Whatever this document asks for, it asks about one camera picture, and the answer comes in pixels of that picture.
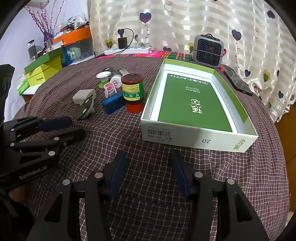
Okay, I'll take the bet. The heart print curtain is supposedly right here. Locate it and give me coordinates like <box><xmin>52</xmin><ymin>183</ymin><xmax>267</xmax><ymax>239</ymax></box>
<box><xmin>89</xmin><ymin>0</ymin><xmax>296</xmax><ymax>124</ymax></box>

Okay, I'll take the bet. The grey fan heater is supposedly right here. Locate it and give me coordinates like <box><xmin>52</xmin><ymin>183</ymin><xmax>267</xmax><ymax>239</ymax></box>
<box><xmin>192</xmin><ymin>34</ymin><xmax>224</xmax><ymax>68</ymax></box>

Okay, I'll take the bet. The orange-lidded storage bin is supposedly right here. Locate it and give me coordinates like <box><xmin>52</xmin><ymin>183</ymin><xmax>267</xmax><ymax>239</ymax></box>
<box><xmin>52</xmin><ymin>28</ymin><xmax>95</xmax><ymax>68</ymax></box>

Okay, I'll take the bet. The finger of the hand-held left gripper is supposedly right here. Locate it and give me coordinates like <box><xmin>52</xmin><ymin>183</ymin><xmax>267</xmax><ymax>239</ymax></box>
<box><xmin>7</xmin><ymin>128</ymin><xmax>86</xmax><ymax>167</ymax></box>
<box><xmin>3</xmin><ymin>116</ymin><xmax>73</xmax><ymax>142</ymax></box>

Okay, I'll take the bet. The blue plastic box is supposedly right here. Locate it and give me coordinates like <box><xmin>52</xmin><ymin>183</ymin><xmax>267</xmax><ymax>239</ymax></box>
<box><xmin>101</xmin><ymin>93</ymin><xmax>124</xmax><ymax>115</ymax></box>

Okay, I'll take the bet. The green lidded shoebox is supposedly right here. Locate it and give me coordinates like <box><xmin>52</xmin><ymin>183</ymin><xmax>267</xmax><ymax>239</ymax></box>
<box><xmin>24</xmin><ymin>47</ymin><xmax>63</xmax><ymax>82</ymax></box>

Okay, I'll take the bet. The person's left hand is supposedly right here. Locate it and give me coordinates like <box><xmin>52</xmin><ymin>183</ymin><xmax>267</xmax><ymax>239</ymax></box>
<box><xmin>8</xmin><ymin>187</ymin><xmax>26</xmax><ymax>202</ymax></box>

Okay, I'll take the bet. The white round container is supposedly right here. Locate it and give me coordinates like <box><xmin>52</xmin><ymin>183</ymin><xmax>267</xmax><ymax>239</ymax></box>
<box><xmin>110</xmin><ymin>75</ymin><xmax>122</xmax><ymax>89</ymax></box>

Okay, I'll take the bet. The dark glass jar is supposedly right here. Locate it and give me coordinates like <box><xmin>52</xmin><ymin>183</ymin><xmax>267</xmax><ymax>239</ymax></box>
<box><xmin>27</xmin><ymin>39</ymin><xmax>38</xmax><ymax>60</ymax></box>

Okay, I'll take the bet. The white charger adapter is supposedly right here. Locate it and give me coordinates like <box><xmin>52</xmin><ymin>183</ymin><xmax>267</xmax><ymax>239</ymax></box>
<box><xmin>73</xmin><ymin>89</ymin><xmax>97</xmax><ymax>106</ymax></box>

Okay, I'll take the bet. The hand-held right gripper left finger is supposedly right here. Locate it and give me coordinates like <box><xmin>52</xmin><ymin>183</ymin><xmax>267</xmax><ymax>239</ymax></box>
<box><xmin>26</xmin><ymin>151</ymin><xmax>127</xmax><ymax>241</ymax></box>

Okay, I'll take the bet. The grey device with black discs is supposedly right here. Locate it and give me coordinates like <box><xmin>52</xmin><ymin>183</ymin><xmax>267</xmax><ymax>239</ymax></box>
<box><xmin>76</xmin><ymin>97</ymin><xmax>95</xmax><ymax>120</ymax></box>

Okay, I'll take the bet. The wooden cabinet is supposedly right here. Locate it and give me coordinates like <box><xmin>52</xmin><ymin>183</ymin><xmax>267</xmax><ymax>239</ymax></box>
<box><xmin>275</xmin><ymin>109</ymin><xmax>296</xmax><ymax>210</ymax></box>

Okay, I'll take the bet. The white power strip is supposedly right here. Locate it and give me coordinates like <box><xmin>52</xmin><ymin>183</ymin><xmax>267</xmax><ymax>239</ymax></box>
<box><xmin>105</xmin><ymin>46</ymin><xmax>153</xmax><ymax>55</ymax></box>

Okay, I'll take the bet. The green and white box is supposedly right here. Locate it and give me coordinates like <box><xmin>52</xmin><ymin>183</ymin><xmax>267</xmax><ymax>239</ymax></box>
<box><xmin>141</xmin><ymin>58</ymin><xmax>259</xmax><ymax>153</ymax></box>

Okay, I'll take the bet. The vase with purple twigs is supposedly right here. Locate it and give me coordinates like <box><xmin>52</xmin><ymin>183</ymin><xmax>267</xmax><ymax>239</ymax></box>
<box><xmin>24</xmin><ymin>0</ymin><xmax>61</xmax><ymax>42</ymax></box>

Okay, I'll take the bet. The red-lidded medicine jar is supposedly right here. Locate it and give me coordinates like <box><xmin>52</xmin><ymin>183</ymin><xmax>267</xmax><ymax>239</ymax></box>
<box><xmin>121</xmin><ymin>74</ymin><xmax>145</xmax><ymax>103</ymax></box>

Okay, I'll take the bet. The black smartphone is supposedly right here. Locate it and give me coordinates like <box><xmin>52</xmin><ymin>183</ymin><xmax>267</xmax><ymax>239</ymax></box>
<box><xmin>223</xmin><ymin>70</ymin><xmax>253</xmax><ymax>97</ymax></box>

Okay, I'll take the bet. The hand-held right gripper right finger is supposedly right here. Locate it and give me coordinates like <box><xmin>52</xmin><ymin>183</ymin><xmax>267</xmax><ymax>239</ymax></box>
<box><xmin>171</xmin><ymin>149</ymin><xmax>270</xmax><ymax>241</ymax></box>

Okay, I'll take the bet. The pink plastic clip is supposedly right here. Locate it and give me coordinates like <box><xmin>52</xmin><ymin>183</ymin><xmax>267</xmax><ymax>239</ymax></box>
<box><xmin>103</xmin><ymin>83</ymin><xmax>116</xmax><ymax>98</ymax></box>

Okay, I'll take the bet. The green packet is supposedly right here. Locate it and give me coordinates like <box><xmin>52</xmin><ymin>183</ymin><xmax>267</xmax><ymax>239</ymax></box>
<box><xmin>17</xmin><ymin>77</ymin><xmax>30</xmax><ymax>95</ymax></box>

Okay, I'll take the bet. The pile of small toys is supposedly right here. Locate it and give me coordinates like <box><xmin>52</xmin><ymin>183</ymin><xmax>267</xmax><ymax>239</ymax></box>
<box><xmin>53</xmin><ymin>18</ymin><xmax>91</xmax><ymax>36</ymax></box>

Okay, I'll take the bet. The brown checked cloth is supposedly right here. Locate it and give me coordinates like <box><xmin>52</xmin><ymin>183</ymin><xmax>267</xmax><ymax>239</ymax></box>
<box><xmin>10</xmin><ymin>56</ymin><xmax>291</xmax><ymax>241</ymax></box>

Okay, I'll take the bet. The green suction cup white disc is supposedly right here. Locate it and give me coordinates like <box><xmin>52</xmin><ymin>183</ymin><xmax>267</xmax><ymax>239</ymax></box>
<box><xmin>96</xmin><ymin>71</ymin><xmax>112</xmax><ymax>90</ymax></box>

